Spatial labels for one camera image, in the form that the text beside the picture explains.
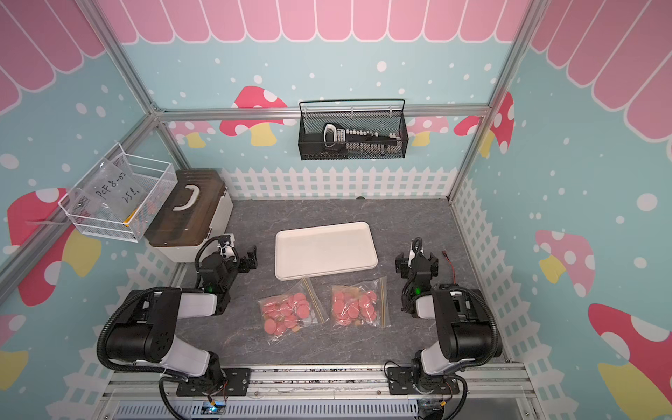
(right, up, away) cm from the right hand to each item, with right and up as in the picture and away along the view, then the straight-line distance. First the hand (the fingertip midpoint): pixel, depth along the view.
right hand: (417, 253), depth 94 cm
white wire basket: (-85, +25, -12) cm, 89 cm away
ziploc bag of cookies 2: (-21, -17, -7) cm, 27 cm away
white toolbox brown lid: (-78, +16, -2) cm, 79 cm away
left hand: (-62, +1, 0) cm, 62 cm away
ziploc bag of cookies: (-45, -19, -10) cm, 50 cm away
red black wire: (+15, -5, +6) cm, 17 cm away
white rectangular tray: (-34, 0, +10) cm, 35 cm away
